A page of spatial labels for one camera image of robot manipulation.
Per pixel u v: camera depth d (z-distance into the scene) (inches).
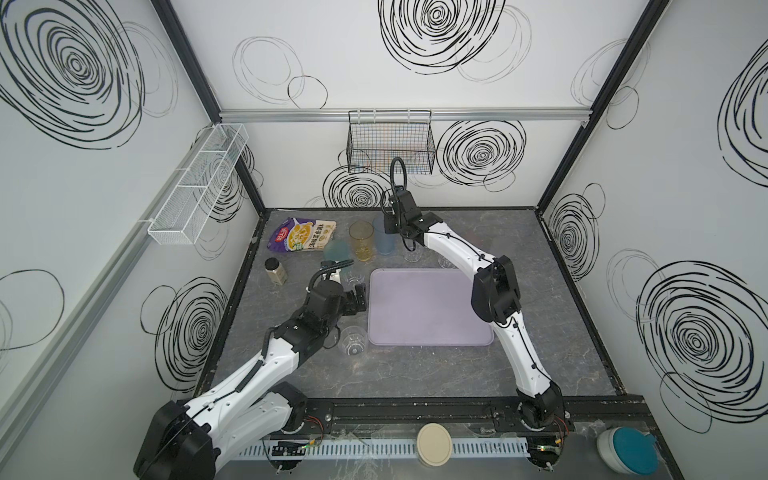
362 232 38.6
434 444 25.4
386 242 41.4
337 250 39.3
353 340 33.4
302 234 43.0
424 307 37.6
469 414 29.7
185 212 29.0
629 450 25.3
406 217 30.4
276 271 36.8
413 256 41.2
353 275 38.6
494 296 24.0
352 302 28.5
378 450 25.3
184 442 15.2
